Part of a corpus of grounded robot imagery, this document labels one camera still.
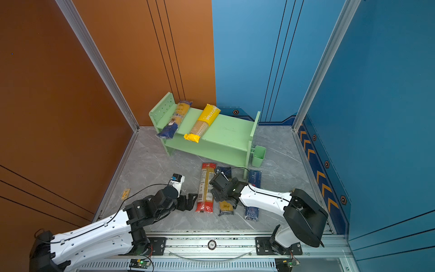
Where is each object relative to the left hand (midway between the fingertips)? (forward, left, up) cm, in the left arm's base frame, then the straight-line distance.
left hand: (191, 193), depth 77 cm
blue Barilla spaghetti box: (+13, -32, -8) cm, 35 cm away
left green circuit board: (-26, +20, -13) cm, 35 cm away
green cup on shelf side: (+28, -36, -8) cm, 47 cm away
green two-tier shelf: (+21, -16, +15) cm, 30 cm away
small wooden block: (+4, +37, -12) cm, 39 cm away
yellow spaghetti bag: (+34, -7, +19) cm, 39 cm away
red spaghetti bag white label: (0, -6, -9) cm, 10 cm away
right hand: (+6, -14, -6) cm, 16 cm away
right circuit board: (-25, -41, -11) cm, 49 cm away
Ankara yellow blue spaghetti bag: (-4, -16, -8) cm, 18 cm away
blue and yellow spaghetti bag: (+24, +10, +18) cm, 32 cm away
